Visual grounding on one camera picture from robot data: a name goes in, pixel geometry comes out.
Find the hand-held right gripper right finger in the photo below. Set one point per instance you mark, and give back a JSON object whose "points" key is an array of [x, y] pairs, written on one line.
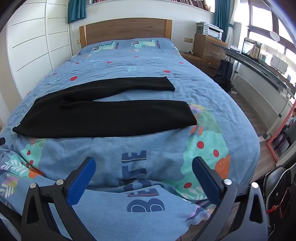
{"points": [[207, 183]]}

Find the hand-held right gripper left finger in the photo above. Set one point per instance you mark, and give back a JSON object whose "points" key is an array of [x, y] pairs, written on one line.
{"points": [[81, 183]]}

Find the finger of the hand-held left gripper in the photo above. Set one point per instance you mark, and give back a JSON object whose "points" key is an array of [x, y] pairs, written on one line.
{"points": [[2, 141]]}

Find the black pants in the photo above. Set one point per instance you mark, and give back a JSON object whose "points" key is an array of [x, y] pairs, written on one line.
{"points": [[104, 115]]}

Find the black chair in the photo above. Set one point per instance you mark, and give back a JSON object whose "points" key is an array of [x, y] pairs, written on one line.
{"points": [[277, 180]]}

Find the white wardrobe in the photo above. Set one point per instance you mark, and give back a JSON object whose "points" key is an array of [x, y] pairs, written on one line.
{"points": [[34, 46]]}

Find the black bag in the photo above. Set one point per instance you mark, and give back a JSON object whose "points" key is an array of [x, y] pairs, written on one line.
{"points": [[224, 71]]}

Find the grey desk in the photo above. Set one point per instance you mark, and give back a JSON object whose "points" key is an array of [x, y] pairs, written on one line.
{"points": [[261, 69]]}

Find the wooden nightstand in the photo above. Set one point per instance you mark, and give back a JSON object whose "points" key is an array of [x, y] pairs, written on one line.
{"points": [[192, 58]]}

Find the blue printed blanket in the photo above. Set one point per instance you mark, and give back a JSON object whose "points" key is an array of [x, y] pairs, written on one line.
{"points": [[138, 64]]}

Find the wooden drawer cabinet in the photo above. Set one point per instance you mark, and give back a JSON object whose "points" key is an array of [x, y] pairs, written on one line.
{"points": [[205, 48]]}

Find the white box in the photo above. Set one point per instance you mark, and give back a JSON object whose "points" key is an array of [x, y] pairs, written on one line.
{"points": [[278, 63]]}

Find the teal curtain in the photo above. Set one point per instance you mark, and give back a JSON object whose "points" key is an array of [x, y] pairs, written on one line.
{"points": [[223, 14], [77, 10]]}

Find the white printer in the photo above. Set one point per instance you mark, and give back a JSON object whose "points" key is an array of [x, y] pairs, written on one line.
{"points": [[210, 30]]}

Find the wooden headboard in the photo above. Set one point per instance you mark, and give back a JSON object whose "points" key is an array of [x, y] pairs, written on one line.
{"points": [[124, 29]]}

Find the white round lamp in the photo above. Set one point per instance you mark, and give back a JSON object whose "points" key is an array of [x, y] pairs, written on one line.
{"points": [[275, 36]]}

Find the row of books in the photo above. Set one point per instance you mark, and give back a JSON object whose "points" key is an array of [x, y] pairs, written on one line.
{"points": [[185, 2]]}

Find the orange metal frame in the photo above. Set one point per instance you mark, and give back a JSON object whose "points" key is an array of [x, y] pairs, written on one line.
{"points": [[277, 132]]}

